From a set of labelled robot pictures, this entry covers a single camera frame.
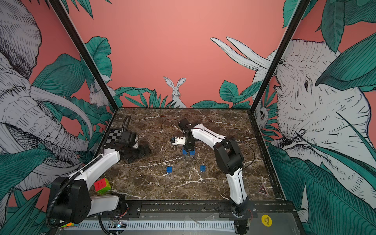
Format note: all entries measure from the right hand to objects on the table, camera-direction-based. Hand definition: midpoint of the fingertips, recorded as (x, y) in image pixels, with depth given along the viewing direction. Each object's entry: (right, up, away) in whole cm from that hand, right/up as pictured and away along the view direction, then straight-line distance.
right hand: (188, 144), depth 94 cm
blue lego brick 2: (-11, -14, -7) cm, 20 cm away
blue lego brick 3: (+9, -14, -6) cm, 18 cm away
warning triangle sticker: (+43, -24, -13) cm, 51 cm away
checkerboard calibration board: (-51, +5, +5) cm, 52 cm away
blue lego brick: (-3, -6, 0) cm, 6 cm away
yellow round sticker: (+40, -35, -23) cm, 58 cm away
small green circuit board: (-32, -36, -24) cm, 54 cm away
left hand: (-25, -4, -7) cm, 26 cm away
